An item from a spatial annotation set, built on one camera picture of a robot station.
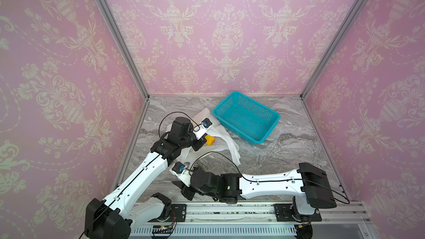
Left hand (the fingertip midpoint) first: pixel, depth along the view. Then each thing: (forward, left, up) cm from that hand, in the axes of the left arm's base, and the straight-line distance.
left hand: (206, 132), depth 77 cm
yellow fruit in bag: (+6, -1, -16) cm, 17 cm away
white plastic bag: (-2, -8, -1) cm, 8 cm away
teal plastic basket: (+25, -24, -21) cm, 41 cm away
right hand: (-21, +11, -2) cm, 24 cm away
